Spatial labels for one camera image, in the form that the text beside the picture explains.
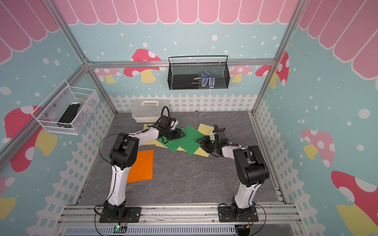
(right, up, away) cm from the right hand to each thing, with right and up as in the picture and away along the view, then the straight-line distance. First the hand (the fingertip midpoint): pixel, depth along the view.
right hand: (197, 142), depth 95 cm
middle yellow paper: (-28, -1, +6) cm, 29 cm away
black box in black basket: (-7, +38, -5) cm, 39 cm away
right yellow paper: (+7, +7, +16) cm, 19 cm away
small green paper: (-16, -2, +3) cm, 16 cm away
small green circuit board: (-39, -41, -22) cm, 61 cm away
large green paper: (-6, 0, -3) cm, 6 cm away
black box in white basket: (-62, +16, -25) cm, 69 cm away
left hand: (-11, +3, +8) cm, 13 cm away
